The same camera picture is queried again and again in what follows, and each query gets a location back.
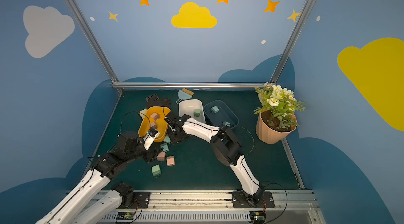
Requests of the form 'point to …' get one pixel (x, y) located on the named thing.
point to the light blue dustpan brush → (184, 94)
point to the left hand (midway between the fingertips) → (157, 141)
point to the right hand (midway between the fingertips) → (178, 137)
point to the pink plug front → (170, 161)
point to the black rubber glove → (153, 100)
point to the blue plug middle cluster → (165, 146)
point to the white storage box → (193, 108)
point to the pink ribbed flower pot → (269, 134)
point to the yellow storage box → (162, 123)
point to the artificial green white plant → (280, 103)
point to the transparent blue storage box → (224, 114)
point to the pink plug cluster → (153, 124)
